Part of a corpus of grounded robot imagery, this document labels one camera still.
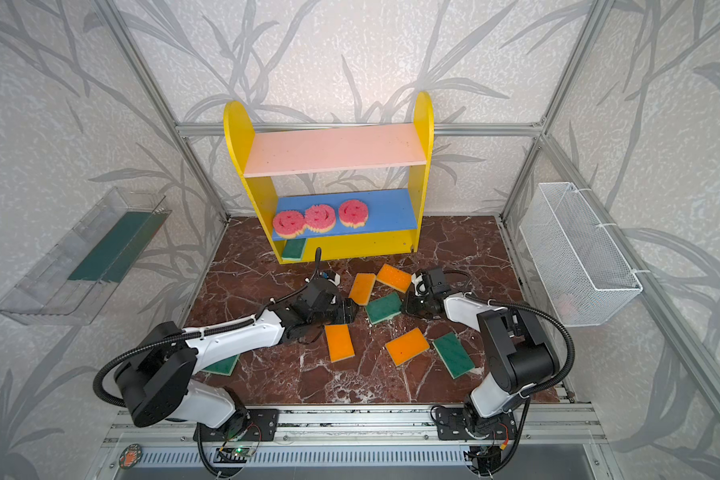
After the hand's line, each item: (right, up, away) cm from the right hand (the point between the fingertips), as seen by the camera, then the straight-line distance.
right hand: (401, 298), depth 94 cm
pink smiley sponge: (-36, +24, 0) cm, 43 cm away
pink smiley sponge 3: (-16, +27, +3) cm, 32 cm away
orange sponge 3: (-19, -11, -8) cm, 23 cm away
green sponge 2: (-6, -3, 0) cm, 7 cm away
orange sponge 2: (-2, +6, +7) cm, 9 cm away
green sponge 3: (+14, -14, -10) cm, 22 cm away
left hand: (-14, +1, -8) cm, 16 cm away
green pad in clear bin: (-63, +16, -31) cm, 72 cm away
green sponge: (-38, +15, +13) cm, 43 cm away
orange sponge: (-13, +3, +3) cm, 13 cm away
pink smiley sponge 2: (-26, +26, +2) cm, 37 cm away
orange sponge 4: (+1, -13, -7) cm, 15 cm away
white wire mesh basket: (+36, +11, -33) cm, 50 cm away
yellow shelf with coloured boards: (-20, +37, +25) cm, 49 cm away
